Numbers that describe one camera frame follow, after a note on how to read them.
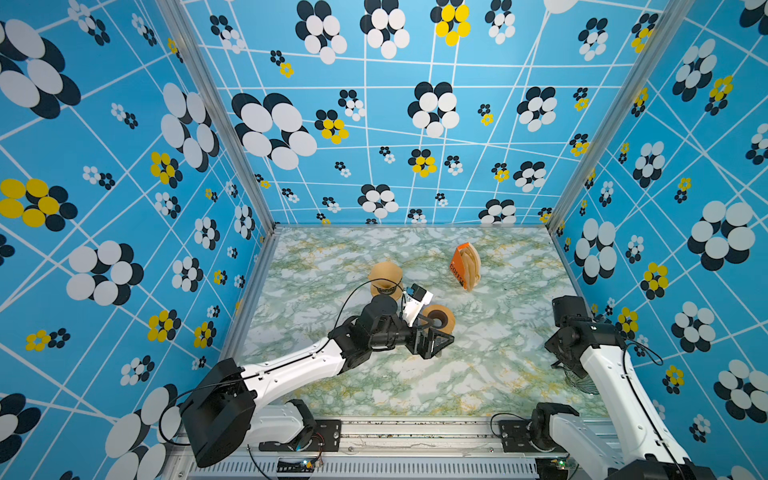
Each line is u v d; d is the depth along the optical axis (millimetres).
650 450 390
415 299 654
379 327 593
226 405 407
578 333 548
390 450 723
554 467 698
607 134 903
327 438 737
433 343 629
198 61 768
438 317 845
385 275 864
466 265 971
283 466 725
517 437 722
